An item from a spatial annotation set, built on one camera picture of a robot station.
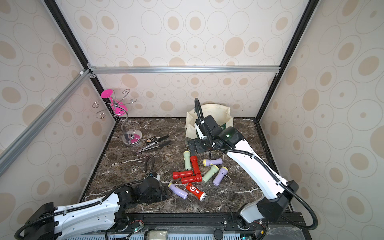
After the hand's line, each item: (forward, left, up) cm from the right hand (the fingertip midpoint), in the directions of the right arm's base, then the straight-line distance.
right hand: (202, 143), depth 72 cm
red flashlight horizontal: (-6, +15, -23) cm, 28 cm away
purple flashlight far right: (-3, -12, -24) cm, 27 cm away
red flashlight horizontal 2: (-7, +3, -23) cm, 25 cm away
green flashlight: (+4, +10, -23) cm, 26 cm away
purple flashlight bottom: (-16, +11, -23) cm, 30 cm away
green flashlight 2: (-1, -7, -24) cm, 25 cm away
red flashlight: (+4, +5, -23) cm, 24 cm away
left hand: (-18, +15, -22) cm, 33 cm away
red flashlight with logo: (-16, +1, -24) cm, 29 cm away
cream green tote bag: (+32, -11, -9) cm, 35 cm away
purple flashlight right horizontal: (+3, -3, -24) cm, 24 cm away
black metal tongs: (+18, +34, -24) cm, 45 cm away
